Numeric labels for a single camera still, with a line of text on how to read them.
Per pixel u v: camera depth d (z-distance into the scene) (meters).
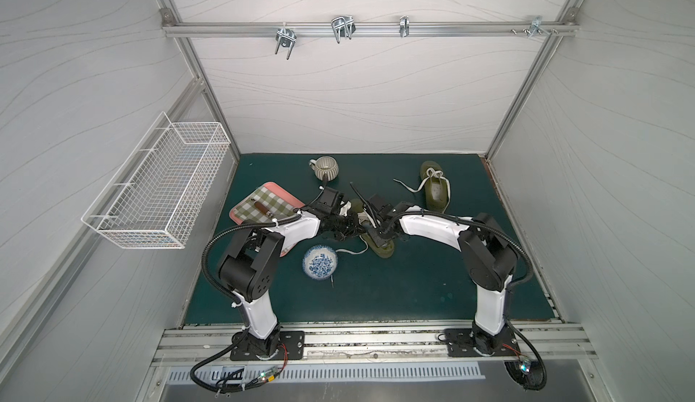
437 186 1.05
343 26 0.77
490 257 0.50
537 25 0.77
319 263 0.88
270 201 1.04
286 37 0.79
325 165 1.15
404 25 0.78
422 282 0.86
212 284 0.47
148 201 0.67
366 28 0.77
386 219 0.68
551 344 0.75
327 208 0.75
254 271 0.47
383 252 0.88
